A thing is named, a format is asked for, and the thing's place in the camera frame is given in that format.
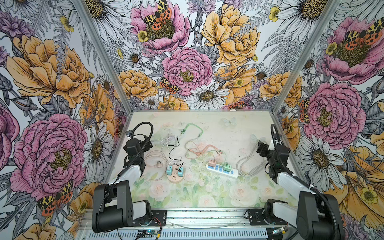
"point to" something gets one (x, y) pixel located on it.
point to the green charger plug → (227, 167)
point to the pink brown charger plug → (212, 163)
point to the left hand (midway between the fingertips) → (140, 143)
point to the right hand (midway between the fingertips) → (265, 146)
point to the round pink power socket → (174, 178)
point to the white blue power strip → (218, 169)
